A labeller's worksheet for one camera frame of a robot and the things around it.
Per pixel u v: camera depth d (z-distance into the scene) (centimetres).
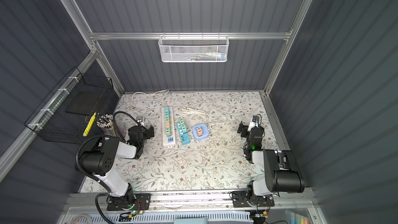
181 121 96
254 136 68
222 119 105
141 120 85
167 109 103
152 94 120
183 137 94
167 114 99
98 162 48
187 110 107
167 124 94
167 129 91
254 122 78
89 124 70
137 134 75
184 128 91
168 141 91
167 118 96
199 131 91
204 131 95
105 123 82
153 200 75
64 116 71
